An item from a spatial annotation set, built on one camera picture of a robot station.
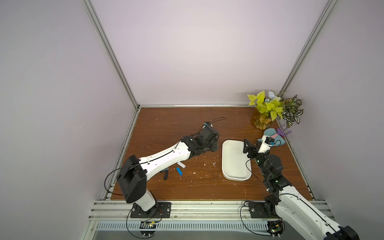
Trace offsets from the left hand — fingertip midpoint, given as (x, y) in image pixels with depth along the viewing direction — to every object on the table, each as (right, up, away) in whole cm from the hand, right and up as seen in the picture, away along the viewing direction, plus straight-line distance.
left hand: (218, 142), depth 79 cm
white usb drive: (-21, -15, +10) cm, 28 cm away
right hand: (+18, +3, -2) cm, 18 cm away
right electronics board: (+26, -39, -10) cm, 48 cm away
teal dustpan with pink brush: (+42, +3, +24) cm, 48 cm away
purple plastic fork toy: (+49, +3, +26) cm, 56 cm away
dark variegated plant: (+45, +18, +7) cm, 49 cm away
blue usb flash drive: (-21, -19, +6) cm, 29 cm away
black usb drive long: (-30, -20, +6) cm, 36 cm away
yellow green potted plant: (+31, +19, +7) cm, 37 cm away
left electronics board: (-36, -41, -7) cm, 55 cm away
